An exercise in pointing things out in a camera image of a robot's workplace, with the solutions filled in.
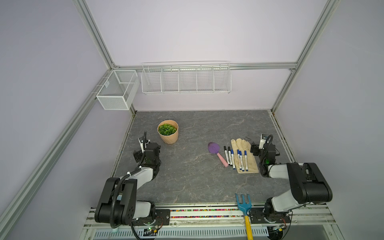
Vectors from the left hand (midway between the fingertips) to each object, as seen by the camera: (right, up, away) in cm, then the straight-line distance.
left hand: (144, 147), depth 89 cm
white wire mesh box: (-23, +38, +17) cm, 48 cm away
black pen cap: (+50, -2, +10) cm, 51 cm away
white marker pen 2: (+54, -8, +5) cm, 55 cm away
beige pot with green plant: (+13, +10, +5) cm, 17 cm away
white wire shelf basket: (+24, +45, +10) cm, 52 cm away
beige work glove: (+62, 0, +11) cm, 63 cm away
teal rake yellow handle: (+57, -29, -13) cm, 65 cm away
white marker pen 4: (+59, -9, +3) cm, 60 cm away
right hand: (+73, +2, +4) cm, 73 cm away
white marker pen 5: (+63, -5, +7) cm, 64 cm away
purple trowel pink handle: (+43, -1, +8) cm, 43 cm away
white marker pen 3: (+58, -8, +3) cm, 58 cm away
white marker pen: (+51, -5, +7) cm, 52 cm away
